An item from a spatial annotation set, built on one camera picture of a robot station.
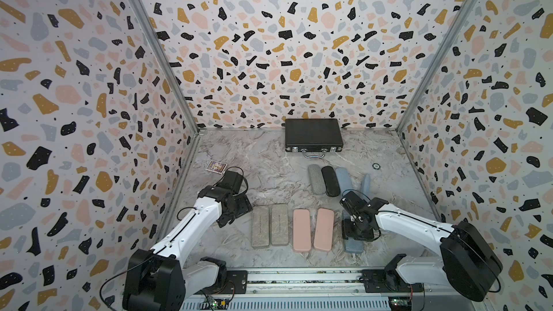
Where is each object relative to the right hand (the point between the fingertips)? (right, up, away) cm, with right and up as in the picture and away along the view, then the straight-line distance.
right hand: (347, 237), depth 84 cm
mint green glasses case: (-27, +5, -1) cm, 27 cm away
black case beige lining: (-4, +19, +14) cm, 24 cm away
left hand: (-41, +10, -1) cm, 42 cm away
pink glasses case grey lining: (-18, +3, -1) cm, 19 cm away
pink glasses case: (-9, +2, -1) cm, 10 cm away
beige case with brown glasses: (-10, +18, +11) cm, 24 cm away
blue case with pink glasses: (+2, +21, +14) cm, 25 cm away
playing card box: (-58, +26, +19) cm, 66 cm away
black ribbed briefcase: (-10, +41, +28) cm, 51 cm away
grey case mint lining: (0, -1, -5) cm, 5 cm away
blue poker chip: (+20, +26, +22) cm, 40 cm away
